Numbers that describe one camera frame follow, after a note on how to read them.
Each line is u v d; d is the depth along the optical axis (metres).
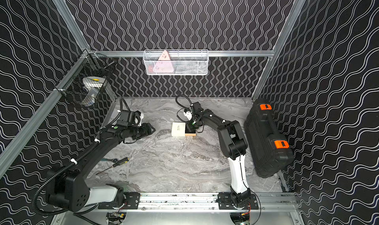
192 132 0.95
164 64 0.90
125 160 0.86
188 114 0.92
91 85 0.82
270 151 0.67
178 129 0.98
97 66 1.00
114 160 0.86
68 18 0.77
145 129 0.73
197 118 0.76
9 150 0.51
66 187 0.40
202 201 0.76
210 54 0.88
